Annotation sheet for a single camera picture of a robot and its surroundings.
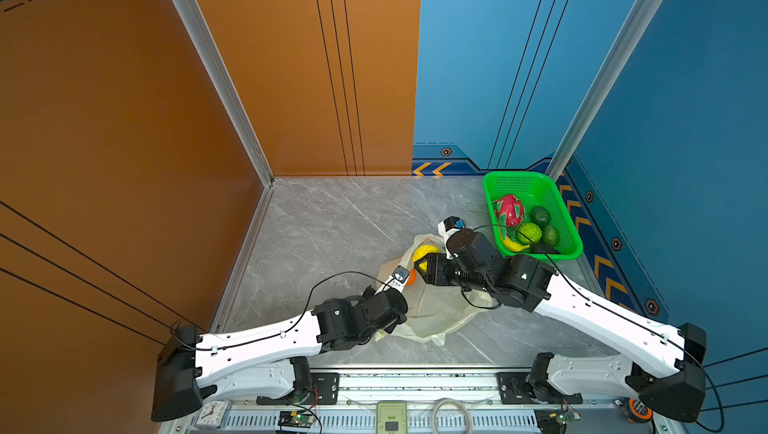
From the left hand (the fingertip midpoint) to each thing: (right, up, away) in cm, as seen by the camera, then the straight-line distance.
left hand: (396, 295), depth 75 cm
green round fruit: (+43, +14, +21) cm, 50 cm away
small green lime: (+51, +13, +22) cm, 57 cm away
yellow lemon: (+6, +12, -8) cm, 16 cm away
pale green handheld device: (-1, -26, -7) cm, 27 cm away
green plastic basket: (+53, +29, +37) cm, 70 cm away
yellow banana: (+38, +9, +22) cm, 45 cm away
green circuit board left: (-25, -28, -4) cm, 38 cm away
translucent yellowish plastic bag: (+11, -8, +10) cm, 16 cm away
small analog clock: (-43, -26, -7) cm, 50 cm away
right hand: (+5, +8, -6) cm, 12 cm away
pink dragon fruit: (+38, +21, +24) cm, 50 cm away
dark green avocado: (+50, +19, +27) cm, 60 cm away
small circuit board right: (+39, -27, -6) cm, 48 cm away
